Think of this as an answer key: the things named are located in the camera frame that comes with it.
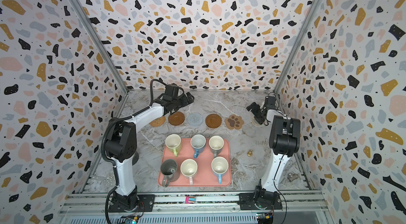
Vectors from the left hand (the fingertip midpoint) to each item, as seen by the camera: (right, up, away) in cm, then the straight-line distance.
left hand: (192, 97), depth 95 cm
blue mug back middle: (+4, -26, -5) cm, 27 cm away
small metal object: (+53, -42, -13) cm, 69 cm away
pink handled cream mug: (0, -38, -12) cm, 40 cm away
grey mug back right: (+14, -27, -5) cm, 31 cm away
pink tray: (+8, -40, -12) cm, 42 cm away
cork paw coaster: (+27, -16, +9) cm, 32 cm away
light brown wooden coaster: (+13, -15, +9) cm, 22 cm away
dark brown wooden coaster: (-12, -14, +9) cm, 20 cm away
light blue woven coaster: (+1, -14, +11) cm, 18 cm away
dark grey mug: (-10, -38, -14) cm, 42 cm away
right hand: (+38, -7, +9) cm, 39 cm away
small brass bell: (+33, -33, -6) cm, 47 cm away
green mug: (-10, -26, -7) cm, 28 cm away
